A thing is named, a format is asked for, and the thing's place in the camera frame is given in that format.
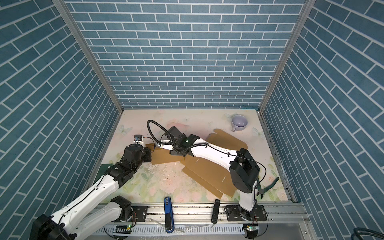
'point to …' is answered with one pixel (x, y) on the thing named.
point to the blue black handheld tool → (169, 217)
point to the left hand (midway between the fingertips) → (149, 148)
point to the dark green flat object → (102, 169)
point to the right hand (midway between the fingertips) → (172, 141)
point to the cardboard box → (159, 155)
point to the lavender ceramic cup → (239, 122)
